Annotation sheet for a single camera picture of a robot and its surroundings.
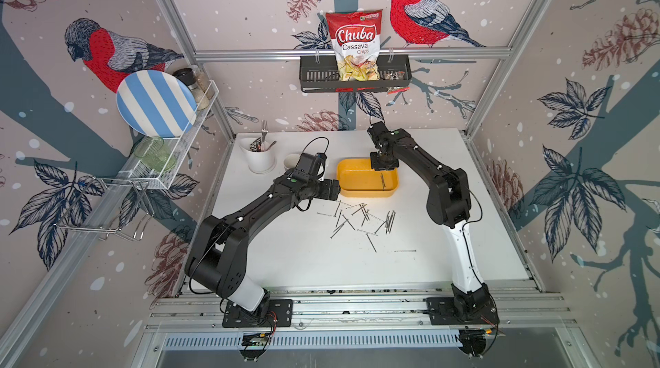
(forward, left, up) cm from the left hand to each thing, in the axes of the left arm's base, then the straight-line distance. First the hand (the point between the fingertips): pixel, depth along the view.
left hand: (334, 182), depth 88 cm
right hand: (+13, -17, -6) cm, 22 cm away
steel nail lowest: (-16, -13, -13) cm, 25 cm away
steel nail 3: (-12, -1, -13) cm, 18 cm away
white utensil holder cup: (+16, +30, -3) cm, 34 cm away
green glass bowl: (-4, +50, +20) cm, 54 cm away
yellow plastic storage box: (+10, -10, -13) cm, 19 cm away
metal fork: (+26, +30, -2) cm, 40 cm away
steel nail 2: (-5, +4, -14) cm, 16 cm away
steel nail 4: (+9, -20, -13) cm, 25 cm away
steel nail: (-19, -28, -13) cm, 36 cm away
